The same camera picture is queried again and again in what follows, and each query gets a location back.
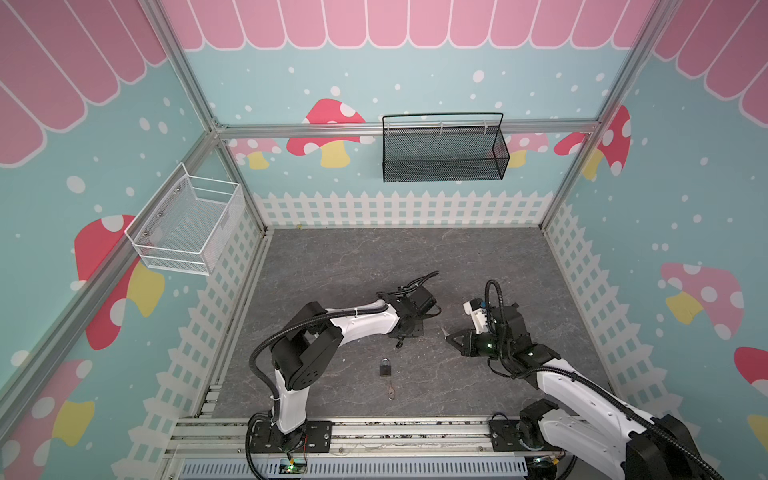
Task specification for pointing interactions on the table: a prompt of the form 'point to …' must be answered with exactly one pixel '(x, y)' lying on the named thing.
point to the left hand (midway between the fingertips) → (411, 333)
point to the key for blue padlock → (445, 333)
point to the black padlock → (385, 368)
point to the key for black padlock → (392, 394)
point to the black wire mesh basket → (444, 154)
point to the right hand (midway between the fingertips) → (446, 338)
